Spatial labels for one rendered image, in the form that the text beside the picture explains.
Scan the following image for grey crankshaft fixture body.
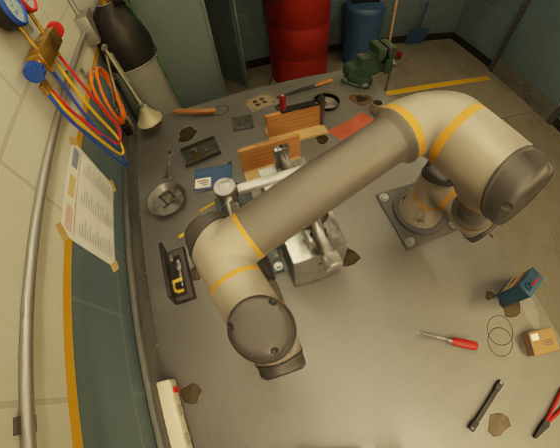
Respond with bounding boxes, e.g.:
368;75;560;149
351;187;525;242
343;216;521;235
216;158;351;287

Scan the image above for silver round-topped column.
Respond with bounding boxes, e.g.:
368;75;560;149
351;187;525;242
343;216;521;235
213;177;244;217

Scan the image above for blue booklet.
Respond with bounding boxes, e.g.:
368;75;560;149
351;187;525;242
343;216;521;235
193;162;234;193

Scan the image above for dark green tray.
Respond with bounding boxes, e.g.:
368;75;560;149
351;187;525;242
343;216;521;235
179;135;222;168

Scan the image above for grey square mounting plate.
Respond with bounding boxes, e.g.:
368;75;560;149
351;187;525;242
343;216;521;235
376;184;468;251

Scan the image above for black tool case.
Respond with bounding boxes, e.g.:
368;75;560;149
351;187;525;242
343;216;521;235
157;242;198;306

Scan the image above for beige plate with holes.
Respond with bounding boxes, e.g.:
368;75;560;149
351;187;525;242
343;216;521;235
245;93;278;113

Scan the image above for red sheet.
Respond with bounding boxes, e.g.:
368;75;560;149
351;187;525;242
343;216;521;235
327;111;376;140

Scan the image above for round silver disc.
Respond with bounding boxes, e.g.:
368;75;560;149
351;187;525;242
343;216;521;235
147;181;188;218

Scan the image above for beige cone on rod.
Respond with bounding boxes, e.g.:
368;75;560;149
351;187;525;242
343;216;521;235
101;43;163;131

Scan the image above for green bench vise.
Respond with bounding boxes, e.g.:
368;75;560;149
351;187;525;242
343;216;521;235
341;38;399;90

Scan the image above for red drum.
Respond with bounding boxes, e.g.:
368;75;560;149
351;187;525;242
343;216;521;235
264;0;333;84

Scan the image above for dark teal locker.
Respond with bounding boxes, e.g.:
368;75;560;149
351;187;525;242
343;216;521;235
204;0;251;89

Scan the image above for taped paper chart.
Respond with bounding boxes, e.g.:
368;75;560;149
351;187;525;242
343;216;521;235
55;143;121;274

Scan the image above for grey-green metal locker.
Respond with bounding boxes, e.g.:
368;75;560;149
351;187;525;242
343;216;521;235
127;0;227;109

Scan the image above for blue drum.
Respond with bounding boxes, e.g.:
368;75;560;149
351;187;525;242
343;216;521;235
341;0;388;64

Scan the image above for white power strip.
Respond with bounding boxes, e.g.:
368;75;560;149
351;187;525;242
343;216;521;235
155;378;193;448

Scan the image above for blue dustpan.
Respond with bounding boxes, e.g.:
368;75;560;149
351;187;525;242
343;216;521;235
404;2;432;46

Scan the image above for black and grey gas cylinder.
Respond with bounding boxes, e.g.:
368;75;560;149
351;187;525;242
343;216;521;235
92;0;184;116

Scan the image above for blue box with red lever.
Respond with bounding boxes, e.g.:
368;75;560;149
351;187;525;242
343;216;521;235
497;267;545;308

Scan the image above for small cardboard box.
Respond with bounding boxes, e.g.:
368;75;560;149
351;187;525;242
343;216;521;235
522;326;560;358

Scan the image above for brass manifold gauge set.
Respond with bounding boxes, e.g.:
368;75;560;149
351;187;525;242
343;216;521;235
0;0;66;84

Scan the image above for red-handled black crank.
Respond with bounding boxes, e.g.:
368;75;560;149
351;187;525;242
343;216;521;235
278;93;327;115

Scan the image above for black round ring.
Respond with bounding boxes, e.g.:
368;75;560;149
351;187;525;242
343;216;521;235
313;93;341;112

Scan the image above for orange-handled file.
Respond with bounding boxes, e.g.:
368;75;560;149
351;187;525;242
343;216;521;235
284;77;335;98

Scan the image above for orange-handled ring tool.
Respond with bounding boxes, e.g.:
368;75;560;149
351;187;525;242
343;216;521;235
171;104;231;117

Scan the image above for red-handled screwdriver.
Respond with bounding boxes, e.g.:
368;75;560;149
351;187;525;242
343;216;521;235
416;330;480;352

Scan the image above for thin black wire ring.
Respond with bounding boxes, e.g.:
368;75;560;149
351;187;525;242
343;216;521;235
487;325;515;359
486;314;515;342

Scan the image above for yellow hose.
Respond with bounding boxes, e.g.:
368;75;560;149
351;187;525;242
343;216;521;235
46;60;126;157

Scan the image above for orange hose ring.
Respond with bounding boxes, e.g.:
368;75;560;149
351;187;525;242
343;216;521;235
88;66;128;126

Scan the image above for blue hose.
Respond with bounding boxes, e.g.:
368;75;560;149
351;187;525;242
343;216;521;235
46;69;129;168

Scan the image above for red hose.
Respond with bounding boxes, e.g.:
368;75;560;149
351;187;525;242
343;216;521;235
55;53;124;146

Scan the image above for grey wall pipe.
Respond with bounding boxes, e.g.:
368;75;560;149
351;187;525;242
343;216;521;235
17;27;99;448

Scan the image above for grey wall box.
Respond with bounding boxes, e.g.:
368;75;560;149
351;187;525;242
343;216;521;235
74;9;101;47

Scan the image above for red-handled pliers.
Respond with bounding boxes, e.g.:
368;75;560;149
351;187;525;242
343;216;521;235
532;386;560;439

